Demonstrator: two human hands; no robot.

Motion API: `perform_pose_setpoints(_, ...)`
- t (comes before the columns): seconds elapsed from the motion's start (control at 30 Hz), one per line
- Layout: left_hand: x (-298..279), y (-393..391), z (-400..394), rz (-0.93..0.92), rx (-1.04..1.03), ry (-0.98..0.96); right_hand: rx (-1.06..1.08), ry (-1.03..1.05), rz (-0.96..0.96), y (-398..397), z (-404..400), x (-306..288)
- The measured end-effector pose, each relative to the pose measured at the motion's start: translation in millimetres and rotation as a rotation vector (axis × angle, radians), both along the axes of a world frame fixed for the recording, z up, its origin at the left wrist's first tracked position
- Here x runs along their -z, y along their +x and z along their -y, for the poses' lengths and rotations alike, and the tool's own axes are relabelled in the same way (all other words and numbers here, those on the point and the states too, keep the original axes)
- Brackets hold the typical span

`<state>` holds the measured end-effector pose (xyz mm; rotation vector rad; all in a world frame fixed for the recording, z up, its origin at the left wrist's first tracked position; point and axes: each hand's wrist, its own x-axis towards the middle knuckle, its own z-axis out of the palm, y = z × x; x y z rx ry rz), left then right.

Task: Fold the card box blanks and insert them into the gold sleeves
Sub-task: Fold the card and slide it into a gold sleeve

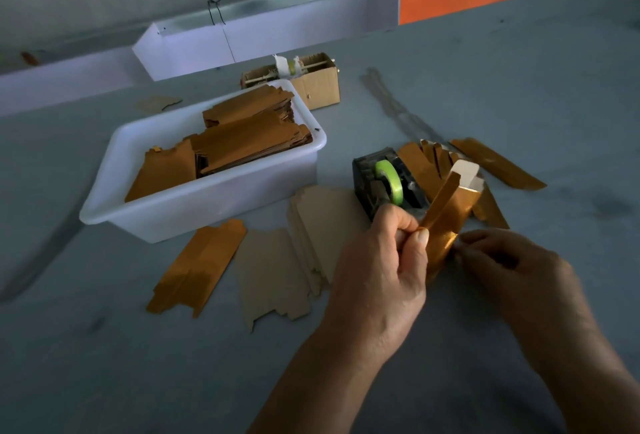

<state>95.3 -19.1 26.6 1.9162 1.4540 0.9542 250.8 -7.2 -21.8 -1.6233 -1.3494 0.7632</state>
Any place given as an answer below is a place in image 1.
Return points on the green tape roll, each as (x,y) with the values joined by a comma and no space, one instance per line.
(390,180)

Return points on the black tape dispenser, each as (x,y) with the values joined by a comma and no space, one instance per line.
(365,188)

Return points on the person's left hand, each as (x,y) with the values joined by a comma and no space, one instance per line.
(375,284)

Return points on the person's right hand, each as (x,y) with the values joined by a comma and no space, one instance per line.
(530,294)

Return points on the white plastic bin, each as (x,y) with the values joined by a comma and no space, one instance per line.
(200,206)

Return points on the gold cartons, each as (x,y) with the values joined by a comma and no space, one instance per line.
(250,143)

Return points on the pile of beige blanks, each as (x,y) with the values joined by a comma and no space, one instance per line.
(330,224)

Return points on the person's right forearm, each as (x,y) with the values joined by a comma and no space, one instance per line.
(600,389)

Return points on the single beige blank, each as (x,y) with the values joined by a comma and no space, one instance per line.
(270,274)

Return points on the person's left forearm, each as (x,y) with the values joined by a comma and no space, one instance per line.
(320,389)

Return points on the small brown object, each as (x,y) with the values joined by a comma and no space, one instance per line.
(30,58)

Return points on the long white tray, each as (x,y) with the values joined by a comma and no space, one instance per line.
(310,23)
(60,83)

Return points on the small cardboard box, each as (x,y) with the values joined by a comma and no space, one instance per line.
(320,88)

